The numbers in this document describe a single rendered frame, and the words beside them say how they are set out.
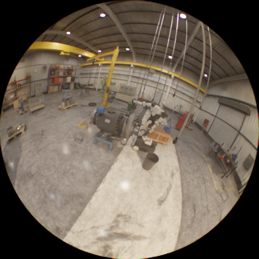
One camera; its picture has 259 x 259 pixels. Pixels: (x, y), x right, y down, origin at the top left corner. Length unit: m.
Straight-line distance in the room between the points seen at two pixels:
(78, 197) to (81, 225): 0.54
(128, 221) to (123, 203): 0.39
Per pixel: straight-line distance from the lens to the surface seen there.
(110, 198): 1.60
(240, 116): 9.34
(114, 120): 1.86
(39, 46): 11.78
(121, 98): 8.32
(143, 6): 8.13
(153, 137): 2.94
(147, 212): 1.74
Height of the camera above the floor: 1.59
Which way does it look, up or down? 30 degrees down
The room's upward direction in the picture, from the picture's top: 15 degrees clockwise
